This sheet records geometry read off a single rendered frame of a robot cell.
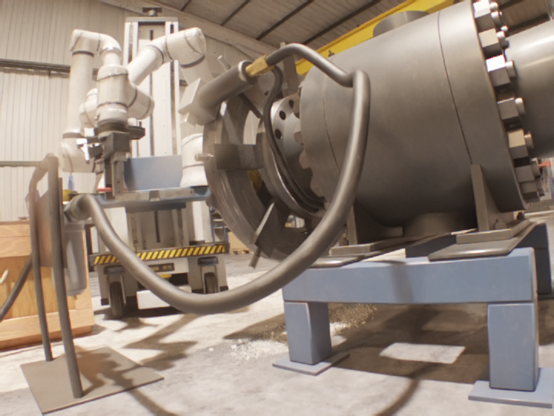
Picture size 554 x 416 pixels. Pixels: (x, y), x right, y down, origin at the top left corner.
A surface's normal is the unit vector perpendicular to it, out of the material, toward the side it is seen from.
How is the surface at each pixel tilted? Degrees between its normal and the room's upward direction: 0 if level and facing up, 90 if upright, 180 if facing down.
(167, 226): 90
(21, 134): 90
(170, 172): 90
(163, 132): 90
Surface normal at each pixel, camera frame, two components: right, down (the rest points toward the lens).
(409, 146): -0.58, 0.41
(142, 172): 0.33, -0.11
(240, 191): 0.72, -0.14
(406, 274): -0.69, 0.02
